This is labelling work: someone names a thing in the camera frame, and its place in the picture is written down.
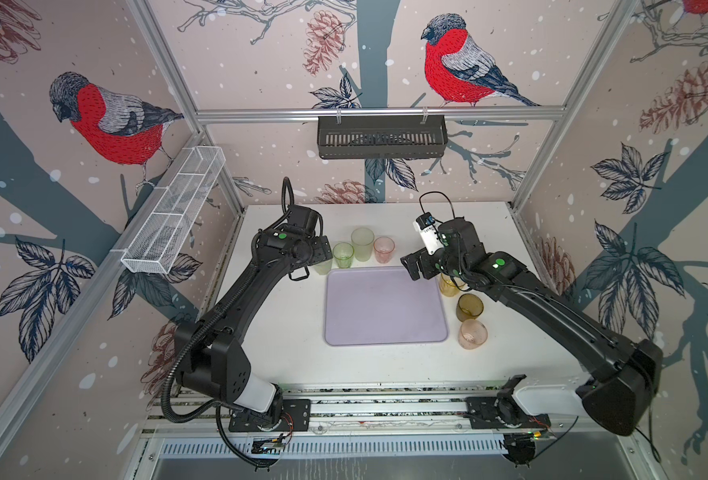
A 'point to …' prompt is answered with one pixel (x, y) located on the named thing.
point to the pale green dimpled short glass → (324, 267)
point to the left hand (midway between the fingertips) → (314, 253)
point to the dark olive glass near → (469, 306)
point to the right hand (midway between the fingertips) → (413, 254)
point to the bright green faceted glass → (343, 253)
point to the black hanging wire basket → (381, 137)
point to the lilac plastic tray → (377, 305)
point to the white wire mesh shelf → (155, 243)
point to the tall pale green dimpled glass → (362, 240)
